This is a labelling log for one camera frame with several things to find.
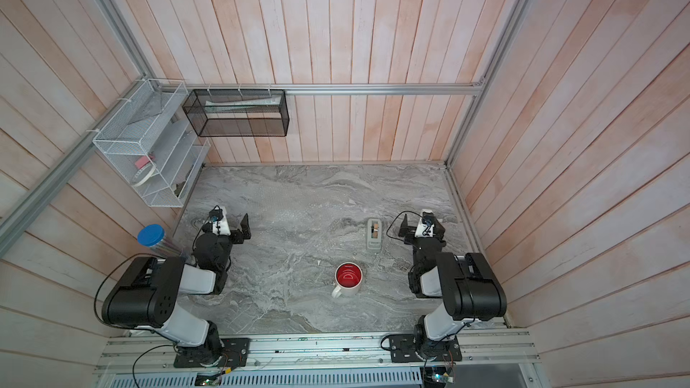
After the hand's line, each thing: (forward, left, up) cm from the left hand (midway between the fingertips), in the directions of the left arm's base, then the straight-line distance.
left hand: (235, 216), depth 92 cm
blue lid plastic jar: (-13, +17, +10) cm, 24 cm away
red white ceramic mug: (-19, -39, -9) cm, 45 cm away
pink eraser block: (+8, +25, +19) cm, 33 cm away
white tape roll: (+1, +26, +17) cm, 31 cm away
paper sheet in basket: (+28, +7, +26) cm, 39 cm away
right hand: (0, -64, +2) cm, 64 cm away
